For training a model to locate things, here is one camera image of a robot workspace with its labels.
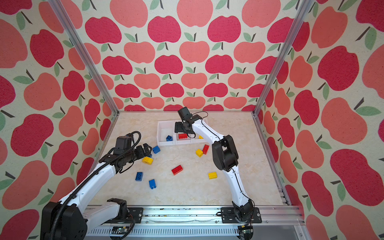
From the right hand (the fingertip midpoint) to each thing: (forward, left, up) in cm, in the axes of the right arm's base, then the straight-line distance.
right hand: (183, 128), depth 99 cm
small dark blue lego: (-5, +10, -6) cm, 12 cm away
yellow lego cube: (-13, -12, -8) cm, 19 cm away
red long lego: (-26, +1, -8) cm, 27 cm away
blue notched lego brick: (-35, +13, -8) cm, 38 cm away
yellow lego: (-22, +19, -6) cm, 30 cm away
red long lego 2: (-1, +1, -7) cm, 7 cm away
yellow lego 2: (-27, -21, -8) cm, 35 cm away
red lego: (-9, -16, -9) cm, 20 cm away
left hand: (-21, +17, +3) cm, 27 cm away
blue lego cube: (-13, +17, -9) cm, 23 cm away
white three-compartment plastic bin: (-3, +12, -6) cm, 14 cm away
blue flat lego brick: (-32, +22, -8) cm, 40 cm away
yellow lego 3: (-20, -12, +20) cm, 31 cm away
